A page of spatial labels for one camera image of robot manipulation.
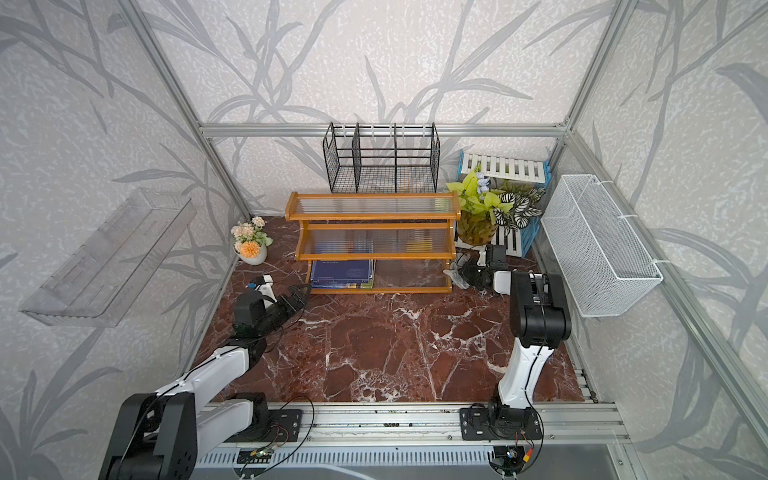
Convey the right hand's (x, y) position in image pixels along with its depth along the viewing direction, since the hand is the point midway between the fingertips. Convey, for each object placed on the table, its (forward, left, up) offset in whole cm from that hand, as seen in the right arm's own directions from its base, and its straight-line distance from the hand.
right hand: (458, 267), depth 103 cm
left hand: (-14, +48, +9) cm, 51 cm away
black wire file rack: (+31, +26, +23) cm, 47 cm away
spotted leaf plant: (+6, -18, +23) cm, 30 cm away
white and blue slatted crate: (+20, -15, +25) cm, 36 cm away
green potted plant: (+8, -5, +21) cm, 23 cm away
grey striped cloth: (-4, +2, +2) cm, 5 cm away
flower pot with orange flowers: (+5, +70, +10) cm, 71 cm away
